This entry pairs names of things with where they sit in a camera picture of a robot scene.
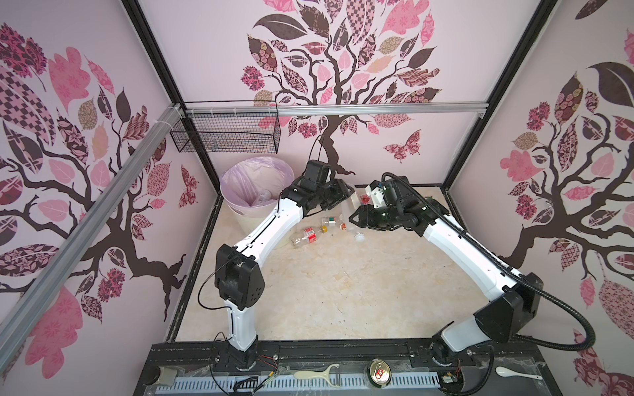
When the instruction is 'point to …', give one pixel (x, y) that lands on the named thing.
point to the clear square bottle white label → (348, 208)
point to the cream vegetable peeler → (333, 374)
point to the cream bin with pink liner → (252, 187)
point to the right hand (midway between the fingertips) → (355, 217)
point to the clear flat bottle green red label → (330, 221)
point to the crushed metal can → (379, 373)
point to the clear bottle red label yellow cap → (307, 237)
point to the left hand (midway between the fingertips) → (350, 195)
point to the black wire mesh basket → (230, 127)
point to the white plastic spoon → (506, 372)
